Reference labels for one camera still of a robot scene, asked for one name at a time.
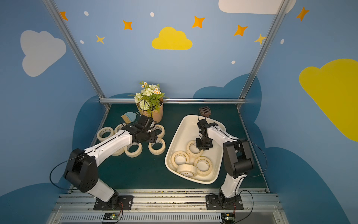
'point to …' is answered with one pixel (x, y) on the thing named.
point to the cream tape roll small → (191, 154)
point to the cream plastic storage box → (183, 129)
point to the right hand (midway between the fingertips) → (202, 147)
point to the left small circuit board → (111, 216)
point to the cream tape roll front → (187, 171)
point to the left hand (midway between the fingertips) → (152, 134)
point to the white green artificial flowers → (150, 98)
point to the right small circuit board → (228, 218)
